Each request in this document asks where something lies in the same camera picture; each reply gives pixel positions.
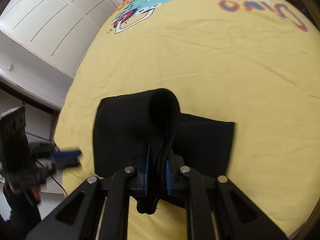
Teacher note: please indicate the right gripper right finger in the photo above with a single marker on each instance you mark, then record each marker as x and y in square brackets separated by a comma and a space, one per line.
[215, 207]

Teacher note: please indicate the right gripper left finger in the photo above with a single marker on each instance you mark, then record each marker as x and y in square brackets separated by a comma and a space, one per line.
[97, 209]

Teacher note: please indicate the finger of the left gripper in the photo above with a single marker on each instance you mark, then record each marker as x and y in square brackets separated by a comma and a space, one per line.
[67, 163]
[66, 154]

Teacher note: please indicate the black pants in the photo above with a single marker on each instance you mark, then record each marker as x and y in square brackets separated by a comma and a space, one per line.
[145, 129]

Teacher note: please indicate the black sleeve forearm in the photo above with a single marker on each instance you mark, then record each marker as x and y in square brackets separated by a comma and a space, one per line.
[24, 215]

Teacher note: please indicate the white wardrobe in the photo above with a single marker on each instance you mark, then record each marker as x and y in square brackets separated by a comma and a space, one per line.
[44, 41]

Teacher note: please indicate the yellow printed bed sheet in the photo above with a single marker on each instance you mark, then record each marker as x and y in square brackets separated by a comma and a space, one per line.
[252, 62]

